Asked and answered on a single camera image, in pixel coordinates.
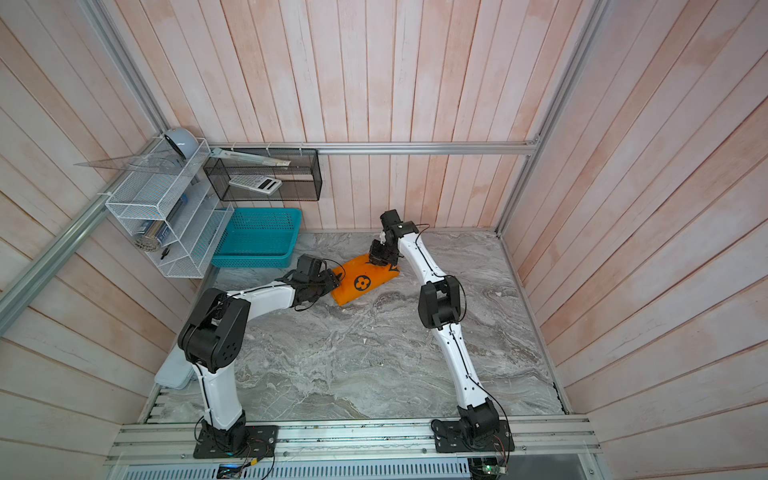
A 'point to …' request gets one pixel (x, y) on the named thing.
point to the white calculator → (260, 183)
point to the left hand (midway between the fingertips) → (334, 285)
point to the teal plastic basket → (259, 238)
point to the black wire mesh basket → (260, 183)
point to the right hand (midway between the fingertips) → (370, 259)
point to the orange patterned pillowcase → (358, 276)
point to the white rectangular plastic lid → (176, 370)
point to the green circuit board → (494, 469)
